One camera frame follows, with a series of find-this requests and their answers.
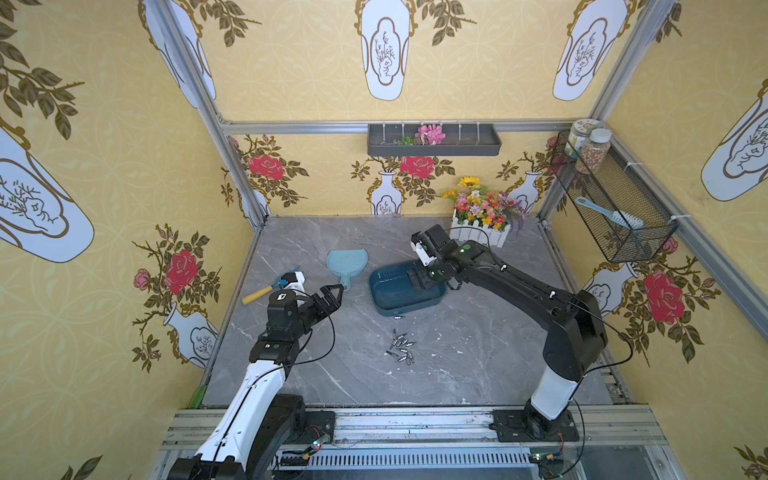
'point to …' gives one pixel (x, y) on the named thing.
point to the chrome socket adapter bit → (393, 354)
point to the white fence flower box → (481, 214)
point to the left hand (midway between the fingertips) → (323, 291)
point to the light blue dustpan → (346, 263)
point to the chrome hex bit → (409, 344)
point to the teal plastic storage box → (392, 292)
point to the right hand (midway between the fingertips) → (430, 268)
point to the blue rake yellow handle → (280, 284)
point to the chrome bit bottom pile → (409, 358)
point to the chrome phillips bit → (402, 335)
